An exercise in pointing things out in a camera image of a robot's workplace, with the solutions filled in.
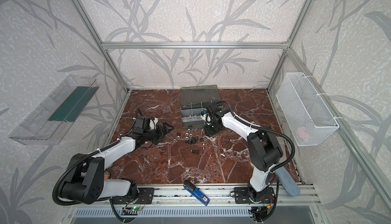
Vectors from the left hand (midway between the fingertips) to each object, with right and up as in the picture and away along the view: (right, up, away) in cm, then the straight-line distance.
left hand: (172, 127), depth 88 cm
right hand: (+22, -1, +3) cm, 22 cm away
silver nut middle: (+8, -8, +6) cm, 12 cm away
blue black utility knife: (+15, -28, -16) cm, 36 cm away
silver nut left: (+2, -7, +6) cm, 10 cm away
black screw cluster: (+11, -9, +4) cm, 14 cm away
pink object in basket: (+66, 0, -14) cm, 68 cm away
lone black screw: (+13, -14, 0) cm, 19 cm away
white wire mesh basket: (+62, +7, -27) cm, 68 cm away
